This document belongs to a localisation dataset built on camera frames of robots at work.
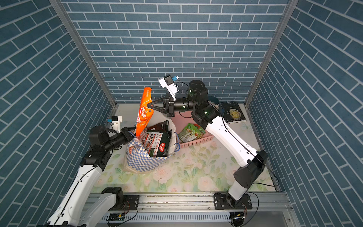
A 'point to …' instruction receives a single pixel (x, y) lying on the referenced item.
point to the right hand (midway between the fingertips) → (152, 107)
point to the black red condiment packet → (163, 126)
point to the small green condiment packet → (191, 132)
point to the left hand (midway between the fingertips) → (144, 129)
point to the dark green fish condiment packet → (157, 144)
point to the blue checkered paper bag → (137, 160)
